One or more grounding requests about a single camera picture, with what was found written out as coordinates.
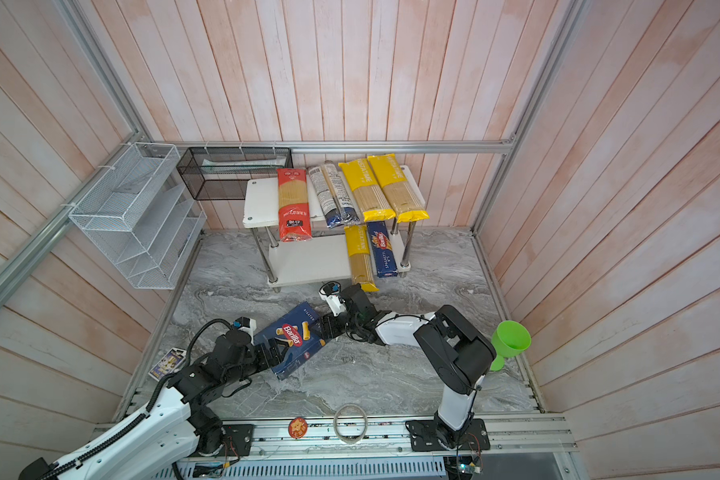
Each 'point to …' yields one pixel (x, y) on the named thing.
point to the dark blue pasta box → (295, 327)
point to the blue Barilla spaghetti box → (382, 249)
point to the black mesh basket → (221, 173)
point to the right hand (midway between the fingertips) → (316, 324)
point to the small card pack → (168, 363)
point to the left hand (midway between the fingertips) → (278, 356)
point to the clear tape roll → (336, 429)
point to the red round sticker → (298, 427)
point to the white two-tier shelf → (321, 260)
